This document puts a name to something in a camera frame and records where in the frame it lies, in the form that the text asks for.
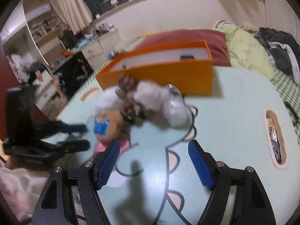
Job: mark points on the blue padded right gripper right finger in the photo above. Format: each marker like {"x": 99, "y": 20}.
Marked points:
{"x": 200, "y": 162}

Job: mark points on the cream curtain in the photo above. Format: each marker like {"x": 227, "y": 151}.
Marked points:
{"x": 73, "y": 13}

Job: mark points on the orange cardboard box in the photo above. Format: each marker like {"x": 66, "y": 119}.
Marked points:
{"x": 187, "y": 65}

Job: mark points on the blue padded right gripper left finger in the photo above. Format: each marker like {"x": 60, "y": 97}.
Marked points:
{"x": 104, "y": 163}

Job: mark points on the white drawer cabinet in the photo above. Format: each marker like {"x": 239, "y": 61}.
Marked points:
{"x": 96, "y": 52}

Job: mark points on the round silver compact mirror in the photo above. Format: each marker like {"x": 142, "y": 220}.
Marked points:
{"x": 175, "y": 110}

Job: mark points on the orange toy with blue patch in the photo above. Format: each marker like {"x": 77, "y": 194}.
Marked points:
{"x": 108, "y": 126}

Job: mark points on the dark clothes pile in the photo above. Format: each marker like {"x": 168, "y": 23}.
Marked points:
{"x": 283, "y": 48}

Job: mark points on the white fluffy item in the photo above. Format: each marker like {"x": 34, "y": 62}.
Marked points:
{"x": 149, "y": 94}

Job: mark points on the light green blanket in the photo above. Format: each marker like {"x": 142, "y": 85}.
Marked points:
{"x": 244, "y": 51}

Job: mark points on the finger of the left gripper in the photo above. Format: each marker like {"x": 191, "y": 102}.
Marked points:
{"x": 72, "y": 128}
{"x": 73, "y": 146}

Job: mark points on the wooden bookshelf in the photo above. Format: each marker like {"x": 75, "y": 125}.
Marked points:
{"x": 45, "y": 28}

